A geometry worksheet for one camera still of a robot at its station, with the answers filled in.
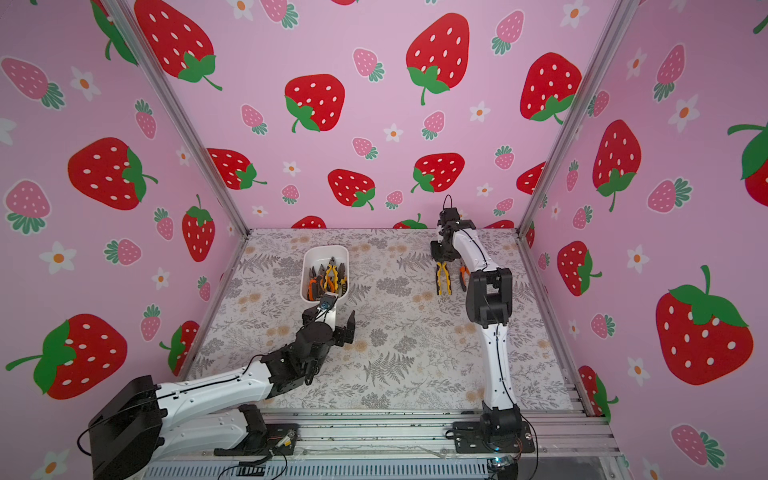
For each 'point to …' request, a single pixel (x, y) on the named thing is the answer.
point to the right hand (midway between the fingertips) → (450, 255)
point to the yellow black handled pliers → (440, 266)
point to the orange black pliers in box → (312, 285)
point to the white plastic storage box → (325, 270)
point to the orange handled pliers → (463, 271)
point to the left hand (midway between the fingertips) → (341, 309)
